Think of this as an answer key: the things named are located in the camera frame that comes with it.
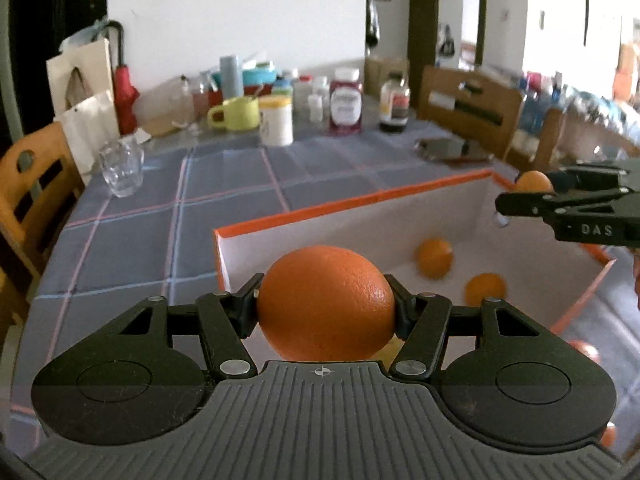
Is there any orange cardboard box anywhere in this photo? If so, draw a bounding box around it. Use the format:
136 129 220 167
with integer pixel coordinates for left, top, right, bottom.
213 169 618 361

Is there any dark brown bottle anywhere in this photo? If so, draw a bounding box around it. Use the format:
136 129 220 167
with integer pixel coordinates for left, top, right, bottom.
379 71 412 134

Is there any large orange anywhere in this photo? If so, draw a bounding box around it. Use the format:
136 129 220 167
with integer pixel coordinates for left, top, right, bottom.
565 339 603 366
257 246 398 362

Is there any glass tumbler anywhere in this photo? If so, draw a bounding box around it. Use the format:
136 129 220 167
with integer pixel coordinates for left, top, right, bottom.
98 135 146 198

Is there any plain white paper bag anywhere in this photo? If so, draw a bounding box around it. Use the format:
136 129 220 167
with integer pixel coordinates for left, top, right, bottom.
54 91 122 186

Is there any grey cylindrical can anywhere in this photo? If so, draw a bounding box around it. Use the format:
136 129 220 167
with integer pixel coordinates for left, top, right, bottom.
220 55 244 101

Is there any red umbrella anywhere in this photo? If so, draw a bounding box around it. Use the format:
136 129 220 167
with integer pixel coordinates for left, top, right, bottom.
102 20 141 136

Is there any white tub yellow lid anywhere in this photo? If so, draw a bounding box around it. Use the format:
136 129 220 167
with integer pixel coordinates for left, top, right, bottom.
258 96 295 147

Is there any red pill bottle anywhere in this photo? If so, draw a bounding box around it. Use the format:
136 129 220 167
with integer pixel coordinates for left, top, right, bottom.
328 67 364 136

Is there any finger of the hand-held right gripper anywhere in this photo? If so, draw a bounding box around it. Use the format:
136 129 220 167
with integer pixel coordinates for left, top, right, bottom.
546 161 631 193
495 187 631 226

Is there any yellow apple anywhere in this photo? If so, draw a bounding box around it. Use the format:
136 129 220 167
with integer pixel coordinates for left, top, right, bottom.
372 339 402 362

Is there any clear glass jar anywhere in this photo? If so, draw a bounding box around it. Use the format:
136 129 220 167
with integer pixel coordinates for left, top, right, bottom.
175 74 213 128

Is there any yellow-green mug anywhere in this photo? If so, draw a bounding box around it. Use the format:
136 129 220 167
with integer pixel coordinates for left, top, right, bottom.
206 96 261 132

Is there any wooden chair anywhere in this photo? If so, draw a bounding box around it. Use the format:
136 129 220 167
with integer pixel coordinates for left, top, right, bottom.
535 107 568 173
419 64 526 161
0 121 86 326

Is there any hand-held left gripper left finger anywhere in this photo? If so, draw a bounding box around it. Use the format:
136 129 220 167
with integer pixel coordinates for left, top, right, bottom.
100 273 265 381

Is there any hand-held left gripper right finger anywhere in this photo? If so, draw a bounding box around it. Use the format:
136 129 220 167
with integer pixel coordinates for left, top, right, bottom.
384 273 551 382

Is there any teal bowl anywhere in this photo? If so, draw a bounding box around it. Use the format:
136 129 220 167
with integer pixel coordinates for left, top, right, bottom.
243 61 278 87

